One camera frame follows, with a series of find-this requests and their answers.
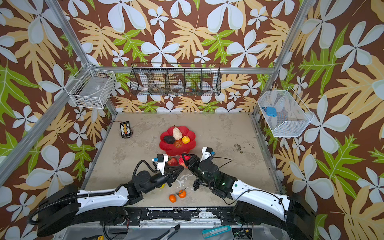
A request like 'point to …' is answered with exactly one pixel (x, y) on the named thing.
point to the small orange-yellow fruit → (185, 139)
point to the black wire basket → (175, 79)
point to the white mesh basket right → (286, 114)
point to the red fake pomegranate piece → (182, 159)
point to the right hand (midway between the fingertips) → (181, 158)
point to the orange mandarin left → (172, 198)
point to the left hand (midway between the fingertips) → (182, 166)
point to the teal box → (212, 232)
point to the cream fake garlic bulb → (177, 134)
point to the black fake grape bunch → (196, 184)
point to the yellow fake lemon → (161, 187)
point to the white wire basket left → (91, 88)
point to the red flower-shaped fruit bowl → (170, 149)
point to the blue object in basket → (271, 111)
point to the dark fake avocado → (169, 139)
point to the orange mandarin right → (182, 194)
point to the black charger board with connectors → (125, 129)
